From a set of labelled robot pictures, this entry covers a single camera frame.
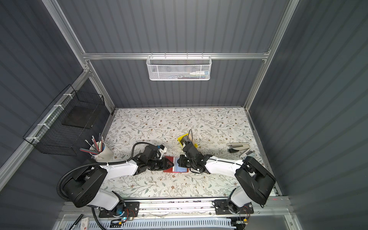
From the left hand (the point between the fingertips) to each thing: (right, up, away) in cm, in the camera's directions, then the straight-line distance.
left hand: (174, 168), depth 85 cm
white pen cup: (-42, +9, 0) cm, 43 cm away
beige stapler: (+39, +11, +10) cm, 42 cm away
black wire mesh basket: (-56, +24, -12) cm, 63 cm away
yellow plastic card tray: (+7, +16, +13) cm, 22 cm away
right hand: (+2, +4, 0) cm, 5 cm away
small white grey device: (+49, +7, +7) cm, 50 cm away
